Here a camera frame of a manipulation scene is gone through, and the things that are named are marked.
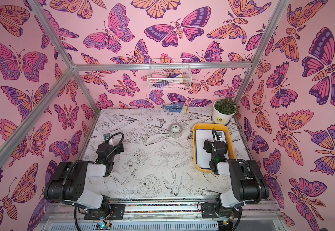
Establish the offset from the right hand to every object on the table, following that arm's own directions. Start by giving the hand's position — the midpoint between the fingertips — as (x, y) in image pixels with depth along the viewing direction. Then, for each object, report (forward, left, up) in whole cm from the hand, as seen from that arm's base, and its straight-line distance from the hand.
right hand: (216, 140), depth 93 cm
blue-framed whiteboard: (-10, +9, -4) cm, 14 cm away
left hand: (-1, +67, 0) cm, 67 cm away
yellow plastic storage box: (+13, -4, -2) cm, 14 cm away
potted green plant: (+19, -6, +9) cm, 21 cm away
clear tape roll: (+12, +27, -6) cm, 30 cm away
